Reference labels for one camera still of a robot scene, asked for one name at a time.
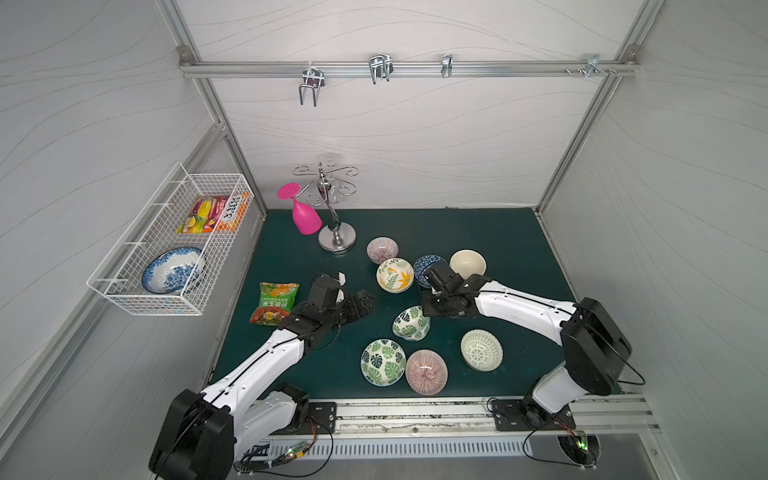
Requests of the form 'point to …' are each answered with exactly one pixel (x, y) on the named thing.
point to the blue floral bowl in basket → (168, 271)
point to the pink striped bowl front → (426, 372)
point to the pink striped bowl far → (381, 248)
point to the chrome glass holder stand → (336, 236)
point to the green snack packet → (275, 301)
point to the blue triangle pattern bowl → (422, 265)
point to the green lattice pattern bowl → (481, 350)
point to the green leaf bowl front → (383, 362)
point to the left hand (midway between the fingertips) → (367, 305)
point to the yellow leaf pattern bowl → (395, 275)
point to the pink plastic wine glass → (306, 220)
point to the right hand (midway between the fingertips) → (423, 306)
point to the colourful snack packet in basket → (217, 213)
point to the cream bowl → (468, 262)
